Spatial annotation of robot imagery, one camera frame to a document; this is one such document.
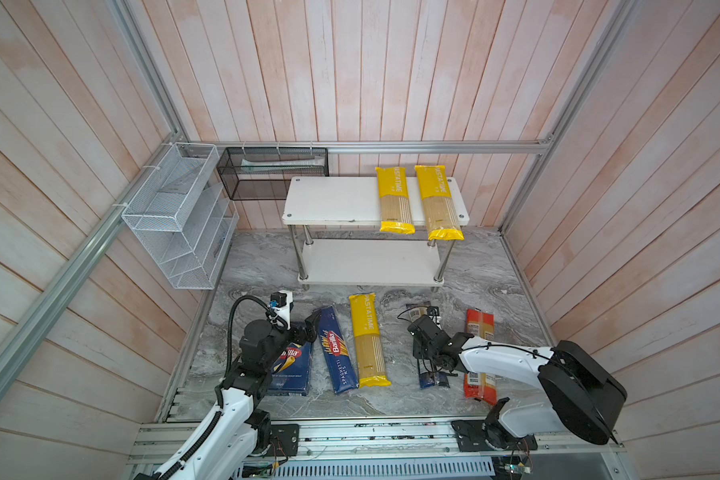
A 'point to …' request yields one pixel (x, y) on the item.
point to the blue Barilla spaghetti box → (341, 365)
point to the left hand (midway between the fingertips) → (307, 312)
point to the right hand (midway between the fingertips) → (422, 343)
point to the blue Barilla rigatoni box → (290, 375)
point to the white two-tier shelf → (354, 201)
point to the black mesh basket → (265, 173)
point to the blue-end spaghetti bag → (417, 311)
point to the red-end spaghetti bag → (480, 385)
